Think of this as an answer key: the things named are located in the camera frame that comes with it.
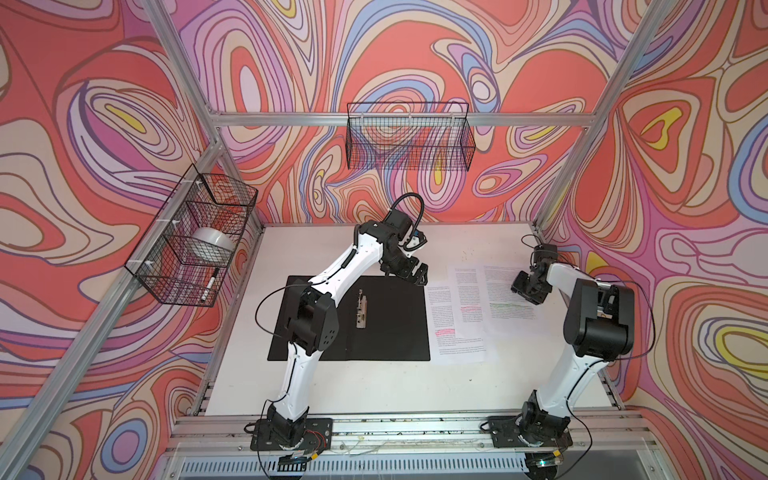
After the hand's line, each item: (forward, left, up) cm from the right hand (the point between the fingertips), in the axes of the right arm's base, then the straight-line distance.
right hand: (520, 296), depth 99 cm
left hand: (0, +36, +15) cm, 39 cm away
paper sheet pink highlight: (-17, +28, 0) cm, 33 cm away
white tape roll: (-2, +87, +34) cm, 94 cm away
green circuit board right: (-46, +9, -1) cm, 47 cm away
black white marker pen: (-10, +89, +27) cm, 93 cm away
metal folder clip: (-5, +53, +3) cm, 53 cm away
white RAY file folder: (-7, +47, +2) cm, 48 cm away
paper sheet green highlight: (-6, +6, -1) cm, 8 cm away
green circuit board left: (-44, +70, -1) cm, 82 cm away
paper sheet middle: (-1, +18, 0) cm, 18 cm away
